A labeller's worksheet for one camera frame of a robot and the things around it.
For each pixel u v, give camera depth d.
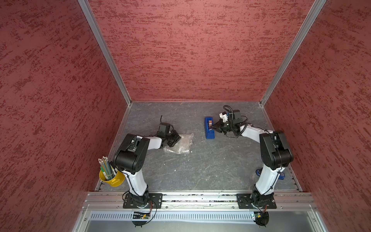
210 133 0.95
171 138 0.85
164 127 0.79
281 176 0.81
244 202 0.73
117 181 0.73
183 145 0.92
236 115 0.79
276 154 0.51
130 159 0.49
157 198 0.75
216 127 0.87
